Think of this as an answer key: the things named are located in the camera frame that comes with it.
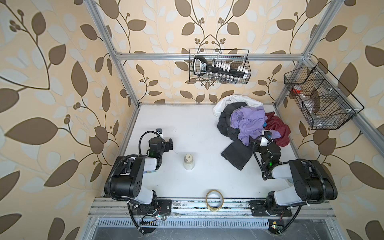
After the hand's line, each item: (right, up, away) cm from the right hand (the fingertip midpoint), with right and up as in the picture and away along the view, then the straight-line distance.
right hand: (259, 138), depth 90 cm
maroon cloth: (+14, +8, +9) cm, 18 cm away
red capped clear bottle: (+21, +29, -3) cm, 36 cm away
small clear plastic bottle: (-42, -14, -7) cm, 45 cm away
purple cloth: (-4, +10, +6) cm, 12 cm away
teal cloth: (+9, +8, +11) cm, 16 cm away
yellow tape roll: (-31, -33, -17) cm, 48 cm away
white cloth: (-20, +22, +28) cm, 41 cm away
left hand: (-59, 0, +4) cm, 60 cm away
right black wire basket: (+26, +21, -15) cm, 37 cm away
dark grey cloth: (-12, -10, +1) cm, 16 cm away
